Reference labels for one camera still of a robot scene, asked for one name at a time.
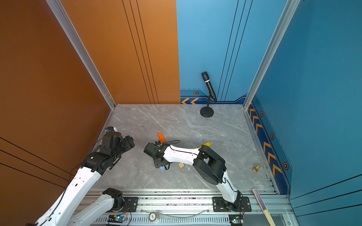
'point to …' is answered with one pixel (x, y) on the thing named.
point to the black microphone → (206, 77)
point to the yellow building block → (207, 143)
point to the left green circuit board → (116, 218)
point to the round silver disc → (152, 216)
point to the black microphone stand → (207, 111)
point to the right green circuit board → (236, 220)
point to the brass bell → (255, 169)
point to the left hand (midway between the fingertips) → (129, 138)
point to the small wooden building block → (181, 165)
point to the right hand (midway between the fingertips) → (161, 162)
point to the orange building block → (161, 137)
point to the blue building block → (162, 168)
